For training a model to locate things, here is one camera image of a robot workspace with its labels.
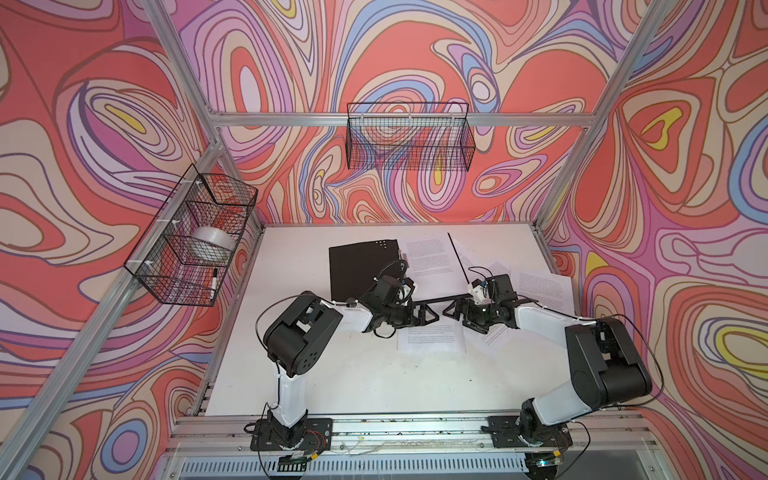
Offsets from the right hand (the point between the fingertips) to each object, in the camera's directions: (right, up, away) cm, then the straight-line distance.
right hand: (456, 324), depth 91 cm
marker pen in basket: (-64, +15, -19) cm, 68 cm away
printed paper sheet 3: (+13, -5, -1) cm, 14 cm away
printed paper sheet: (-4, -3, -2) cm, 5 cm away
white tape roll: (-63, +24, -20) cm, 71 cm away
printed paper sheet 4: (+35, +9, +10) cm, 38 cm away
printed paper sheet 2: (-4, +17, +17) cm, 24 cm away
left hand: (-8, +1, -2) cm, 8 cm away
